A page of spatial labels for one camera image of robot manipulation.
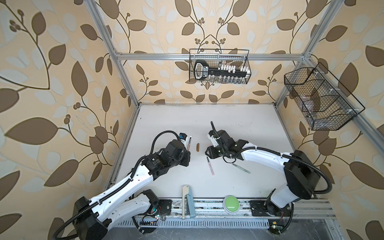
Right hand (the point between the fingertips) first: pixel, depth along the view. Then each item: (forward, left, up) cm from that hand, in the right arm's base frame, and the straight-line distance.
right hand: (208, 153), depth 85 cm
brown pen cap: (+8, +6, -8) cm, 13 cm away
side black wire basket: (+11, -58, +27) cm, 64 cm away
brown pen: (0, +11, +11) cm, 15 cm away
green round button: (-25, -10, -6) cm, 28 cm away
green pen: (-6, -20, -8) cm, 22 cm away
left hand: (-4, +10, +9) cm, 14 cm away
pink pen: (-6, -2, -8) cm, 11 cm away
